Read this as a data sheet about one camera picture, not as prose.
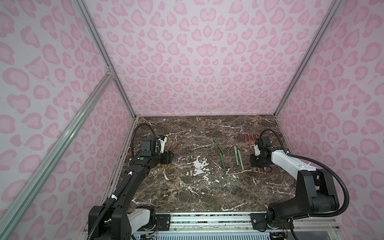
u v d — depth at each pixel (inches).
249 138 42.0
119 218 15.3
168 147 39.8
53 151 21.9
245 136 42.0
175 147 39.8
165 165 36.5
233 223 29.5
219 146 39.8
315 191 17.1
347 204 15.4
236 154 38.5
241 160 37.4
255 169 35.0
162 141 29.8
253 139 40.9
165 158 29.0
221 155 38.3
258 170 35.5
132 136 45.2
